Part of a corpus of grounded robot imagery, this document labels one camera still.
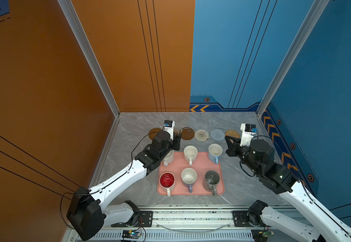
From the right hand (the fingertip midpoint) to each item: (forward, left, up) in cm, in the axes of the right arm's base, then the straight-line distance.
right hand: (224, 137), depth 67 cm
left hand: (+8, +20, -6) cm, 23 cm away
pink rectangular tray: (+2, +7, -31) cm, 32 cm away
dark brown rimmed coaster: (+27, +16, -31) cm, 44 cm away
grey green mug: (-8, +3, -27) cm, 29 cm away
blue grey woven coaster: (+24, -6, -30) cm, 39 cm away
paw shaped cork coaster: (+28, +23, -31) cm, 47 cm away
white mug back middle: (+8, +14, -28) cm, 33 cm away
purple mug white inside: (-6, +15, -31) cm, 35 cm away
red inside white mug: (-9, +28, -29) cm, 41 cm away
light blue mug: (+7, 0, -25) cm, 26 cm away
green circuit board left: (-33, +44, -32) cm, 63 cm away
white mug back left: (+2, +27, -22) cm, 35 cm away
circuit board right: (-33, -18, -34) cm, 51 cm away
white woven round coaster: (+24, +6, -30) cm, 39 cm away
